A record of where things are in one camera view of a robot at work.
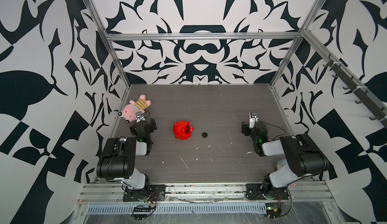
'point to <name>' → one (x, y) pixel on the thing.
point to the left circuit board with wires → (140, 212)
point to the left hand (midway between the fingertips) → (141, 119)
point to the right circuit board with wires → (273, 209)
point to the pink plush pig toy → (129, 112)
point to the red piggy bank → (182, 129)
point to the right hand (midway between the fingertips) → (250, 119)
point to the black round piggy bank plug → (204, 134)
